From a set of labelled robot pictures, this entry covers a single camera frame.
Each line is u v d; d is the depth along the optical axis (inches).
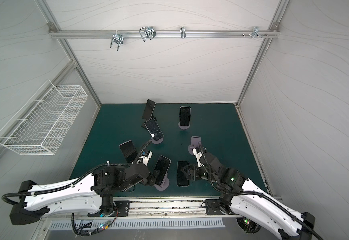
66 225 27.5
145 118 41.0
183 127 42.1
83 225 28.2
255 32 30.1
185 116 38.8
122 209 29.0
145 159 24.4
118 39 31.3
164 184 30.0
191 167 25.1
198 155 26.5
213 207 28.2
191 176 25.2
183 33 30.8
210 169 20.9
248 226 28.5
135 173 19.5
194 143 35.7
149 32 30.1
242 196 19.1
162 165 30.5
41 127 27.0
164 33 30.6
